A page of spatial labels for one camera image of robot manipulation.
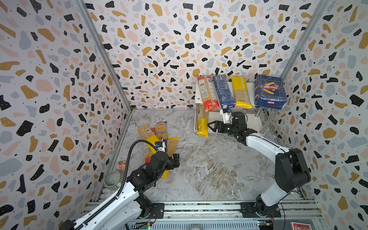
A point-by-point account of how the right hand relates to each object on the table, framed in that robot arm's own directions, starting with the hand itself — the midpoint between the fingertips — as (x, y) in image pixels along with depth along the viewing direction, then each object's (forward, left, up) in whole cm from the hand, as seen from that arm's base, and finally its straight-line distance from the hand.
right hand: (209, 123), depth 86 cm
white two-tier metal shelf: (+19, -37, -16) cm, 44 cm away
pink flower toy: (-20, +53, -17) cm, 59 cm away
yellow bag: (+9, +3, -11) cm, 14 cm away
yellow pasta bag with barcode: (+3, +42, -16) cm, 45 cm away
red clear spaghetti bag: (+7, +1, +16) cm, 18 cm away
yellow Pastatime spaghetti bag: (+9, -17, +15) cm, 24 cm away
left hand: (-19, +20, -4) cm, 28 cm away
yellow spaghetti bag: (-3, +24, -18) cm, 30 cm away
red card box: (-48, -42, -19) cm, 67 cm away
